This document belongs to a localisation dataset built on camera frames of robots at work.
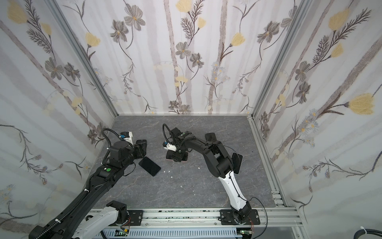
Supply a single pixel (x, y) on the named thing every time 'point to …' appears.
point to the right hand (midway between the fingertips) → (176, 150)
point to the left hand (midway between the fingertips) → (140, 140)
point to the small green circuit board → (118, 233)
